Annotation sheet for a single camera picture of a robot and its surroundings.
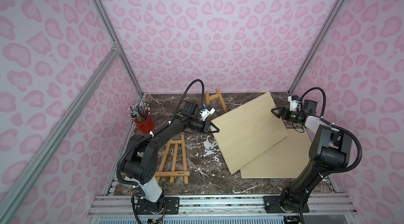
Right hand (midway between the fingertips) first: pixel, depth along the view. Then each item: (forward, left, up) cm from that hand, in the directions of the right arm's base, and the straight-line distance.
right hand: (279, 110), depth 95 cm
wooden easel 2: (0, +43, +11) cm, 44 cm away
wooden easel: (-35, +61, -8) cm, 70 cm away
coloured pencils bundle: (-3, +84, +2) cm, 84 cm away
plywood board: (-14, +21, 0) cm, 25 cm away
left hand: (-18, +37, +6) cm, 41 cm away
